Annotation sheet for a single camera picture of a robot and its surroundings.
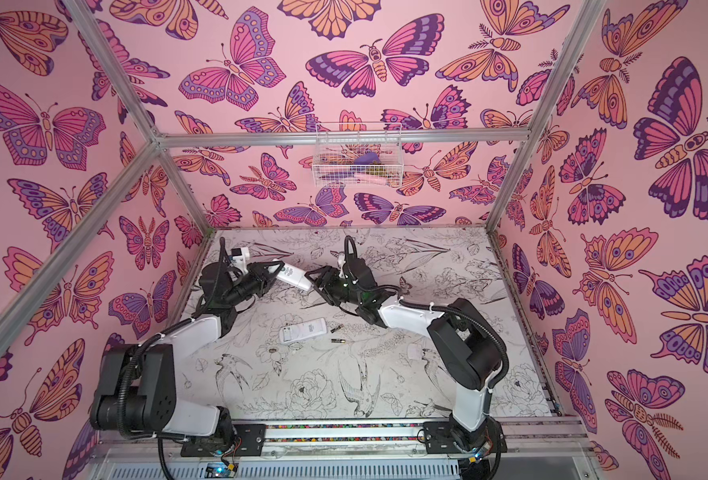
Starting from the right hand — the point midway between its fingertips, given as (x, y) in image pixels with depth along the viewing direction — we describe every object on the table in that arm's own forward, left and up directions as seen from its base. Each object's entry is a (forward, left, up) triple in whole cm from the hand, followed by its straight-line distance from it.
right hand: (306, 276), depth 82 cm
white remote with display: (-7, +6, -19) cm, 21 cm away
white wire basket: (+39, -14, +13) cm, 44 cm away
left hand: (+4, +6, +2) cm, 7 cm away
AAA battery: (-5, -8, -20) cm, 22 cm away
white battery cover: (-13, -31, -20) cm, 39 cm away
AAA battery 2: (-10, -8, -19) cm, 23 cm away
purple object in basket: (+38, -17, +13) cm, 44 cm away
